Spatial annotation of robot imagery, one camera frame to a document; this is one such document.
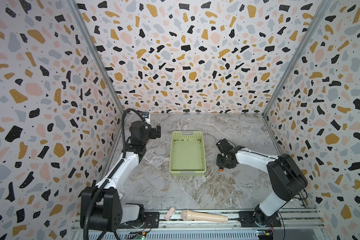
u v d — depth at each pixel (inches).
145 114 28.1
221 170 35.5
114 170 18.8
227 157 27.2
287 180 18.4
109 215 15.8
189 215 28.6
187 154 38.5
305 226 29.8
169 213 29.3
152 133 29.6
